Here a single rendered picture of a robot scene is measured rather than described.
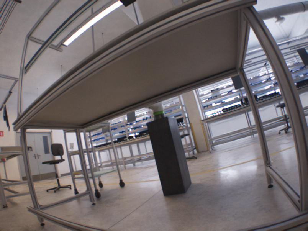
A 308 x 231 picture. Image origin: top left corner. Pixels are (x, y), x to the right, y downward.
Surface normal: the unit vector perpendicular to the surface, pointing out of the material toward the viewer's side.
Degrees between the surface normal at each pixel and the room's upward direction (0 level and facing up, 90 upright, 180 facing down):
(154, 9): 90
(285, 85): 90
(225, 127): 90
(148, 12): 90
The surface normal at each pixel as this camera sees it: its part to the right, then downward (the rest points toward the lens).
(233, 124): -0.43, -0.07
